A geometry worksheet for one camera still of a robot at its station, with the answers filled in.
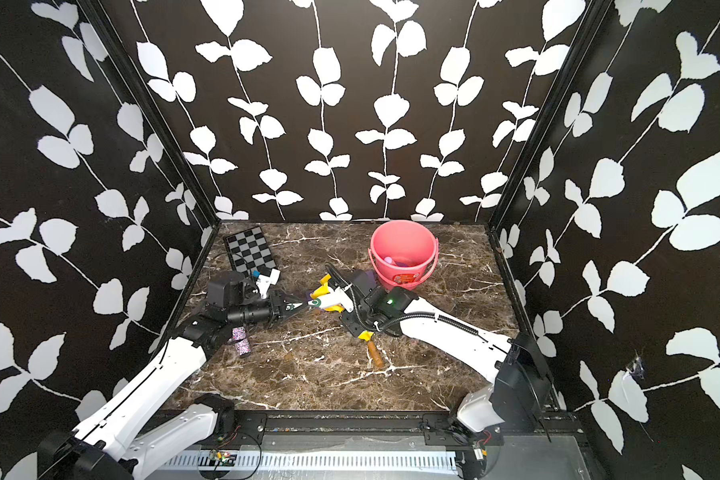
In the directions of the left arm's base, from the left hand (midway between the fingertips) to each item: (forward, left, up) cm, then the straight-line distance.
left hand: (307, 302), depth 72 cm
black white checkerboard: (+33, +27, -20) cm, 47 cm away
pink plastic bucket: (+29, -29, -18) cm, 45 cm away
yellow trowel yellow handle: (+9, -3, -9) cm, 13 cm away
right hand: (+1, -9, -7) cm, 11 cm away
